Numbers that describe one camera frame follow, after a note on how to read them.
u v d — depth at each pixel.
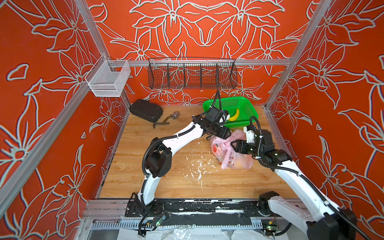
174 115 1.10
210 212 0.73
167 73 0.99
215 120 0.67
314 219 0.41
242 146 0.68
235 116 1.10
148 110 1.12
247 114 1.10
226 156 0.78
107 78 0.94
